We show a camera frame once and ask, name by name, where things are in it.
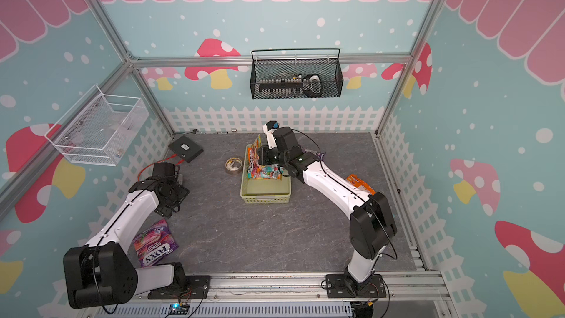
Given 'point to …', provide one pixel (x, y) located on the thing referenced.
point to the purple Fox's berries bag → (155, 244)
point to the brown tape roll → (233, 165)
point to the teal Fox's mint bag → (270, 171)
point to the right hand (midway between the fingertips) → (256, 150)
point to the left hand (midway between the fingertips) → (180, 202)
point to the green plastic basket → (263, 191)
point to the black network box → (186, 149)
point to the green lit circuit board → (178, 309)
